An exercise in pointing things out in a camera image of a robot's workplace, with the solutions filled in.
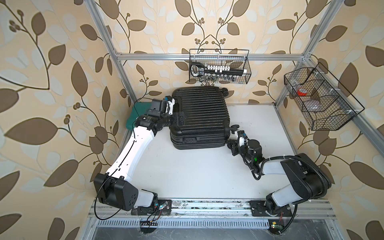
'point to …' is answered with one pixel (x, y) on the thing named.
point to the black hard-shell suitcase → (203, 119)
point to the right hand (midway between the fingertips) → (229, 140)
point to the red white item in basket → (302, 92)
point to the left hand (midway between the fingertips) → (177, 115)
